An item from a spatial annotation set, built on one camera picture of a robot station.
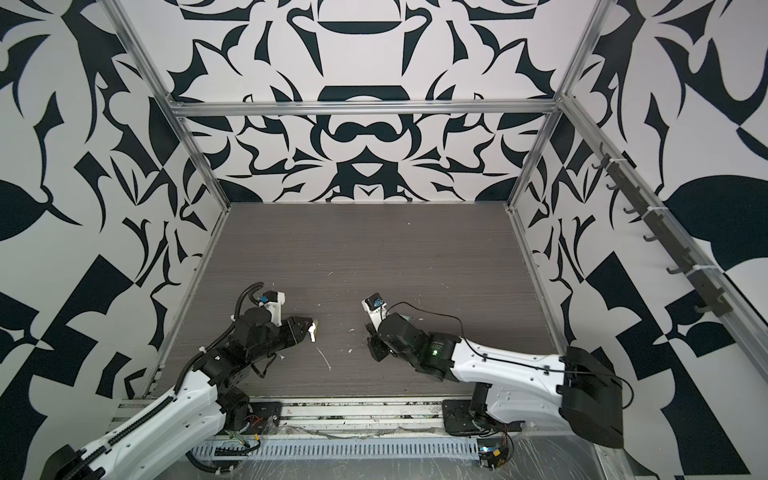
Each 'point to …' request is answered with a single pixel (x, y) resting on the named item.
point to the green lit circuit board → (490, 451)
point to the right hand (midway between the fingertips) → (367, 328)
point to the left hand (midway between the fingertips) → (311, 316)
